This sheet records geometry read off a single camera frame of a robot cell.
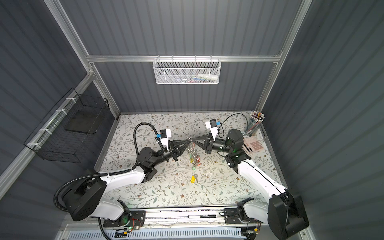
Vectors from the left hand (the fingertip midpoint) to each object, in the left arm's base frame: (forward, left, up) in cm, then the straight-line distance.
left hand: (190, 142), depth 68 cm
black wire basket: (+9, +61, -2) cm, 62 cm away
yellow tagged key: (-6, -1, -30) cm, 30 cm away
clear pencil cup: (+24, -43, -11) cm, 50 cm away
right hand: (0, -2, -1) cm, 2 cm away
